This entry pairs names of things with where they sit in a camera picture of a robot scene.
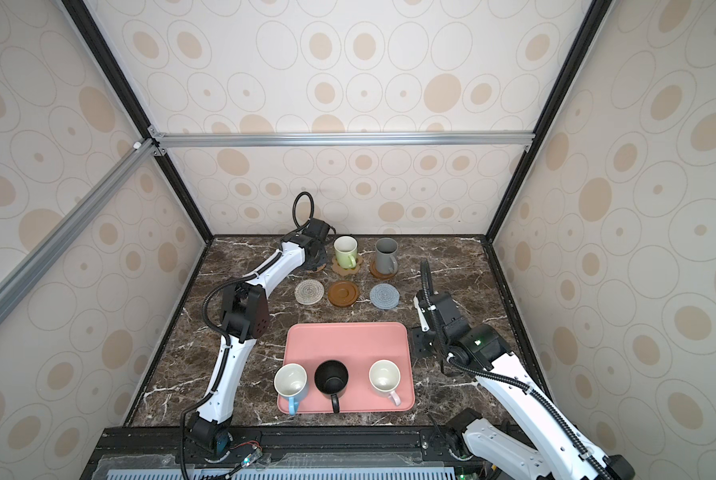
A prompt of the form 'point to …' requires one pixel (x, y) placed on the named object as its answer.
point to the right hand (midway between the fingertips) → (418, 335)
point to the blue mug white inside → (290, 381)
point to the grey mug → (386, 258)
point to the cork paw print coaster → (346, 272)
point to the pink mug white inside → (384, 378)
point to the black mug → (331, 377)
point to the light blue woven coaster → (384, 296)
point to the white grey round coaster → (309, 292)
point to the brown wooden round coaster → (374, 272)
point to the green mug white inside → (346, 251)
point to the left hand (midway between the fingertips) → (325, 251)
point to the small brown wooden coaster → (342, 293)
